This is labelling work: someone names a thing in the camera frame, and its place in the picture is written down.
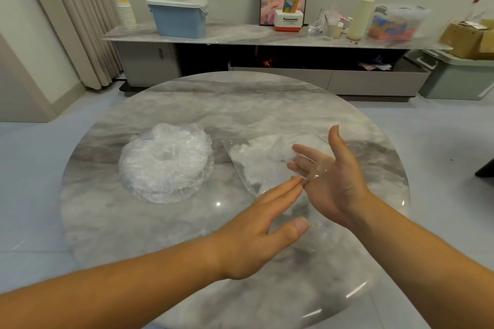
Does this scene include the pile of clear plastic caps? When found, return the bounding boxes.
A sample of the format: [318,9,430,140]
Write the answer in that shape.
[118,123,216,204]

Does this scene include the green storage bin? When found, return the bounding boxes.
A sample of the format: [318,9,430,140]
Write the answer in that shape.
[415,49,494,101]

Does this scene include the brown cardboard box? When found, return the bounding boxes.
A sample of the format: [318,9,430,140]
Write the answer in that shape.
[440,19,494,61]

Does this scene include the beige curtain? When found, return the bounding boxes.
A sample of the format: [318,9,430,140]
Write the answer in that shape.
[14,0,125,90]

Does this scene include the person's left hand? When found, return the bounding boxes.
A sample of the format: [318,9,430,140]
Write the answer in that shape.
[207,176,310,281]

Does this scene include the blue storage box white lid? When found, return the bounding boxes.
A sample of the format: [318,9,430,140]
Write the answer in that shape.
[146,0,209,39]

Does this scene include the person's right forearm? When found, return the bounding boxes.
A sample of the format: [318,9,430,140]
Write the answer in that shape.
[346,192,494,329]

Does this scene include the stack of paper cups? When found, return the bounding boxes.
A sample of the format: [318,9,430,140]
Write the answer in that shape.
[112,0,137,30]

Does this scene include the long grey low cabinet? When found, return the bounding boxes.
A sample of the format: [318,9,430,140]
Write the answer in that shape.
[102,23,452,102]

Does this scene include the red and white box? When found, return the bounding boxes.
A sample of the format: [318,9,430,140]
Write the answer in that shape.
[274,9,304,32]

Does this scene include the person's right hand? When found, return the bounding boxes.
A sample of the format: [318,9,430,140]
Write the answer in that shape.
[287,125,373,228]

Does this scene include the clear plastic bag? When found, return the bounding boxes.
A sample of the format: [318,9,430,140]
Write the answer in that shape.
[222,134,334,196]

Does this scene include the person's left forearm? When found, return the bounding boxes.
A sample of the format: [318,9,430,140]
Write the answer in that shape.
[0,236,225,329]

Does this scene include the crumpled clear wrapper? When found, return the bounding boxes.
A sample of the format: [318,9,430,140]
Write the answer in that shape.
[307,10,331,35]

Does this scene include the clear container colourful contents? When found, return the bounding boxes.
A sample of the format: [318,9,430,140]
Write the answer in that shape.
[369,5,432,42]

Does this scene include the cream paper roll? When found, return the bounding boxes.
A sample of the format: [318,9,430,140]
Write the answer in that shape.
[347,0,376,41]

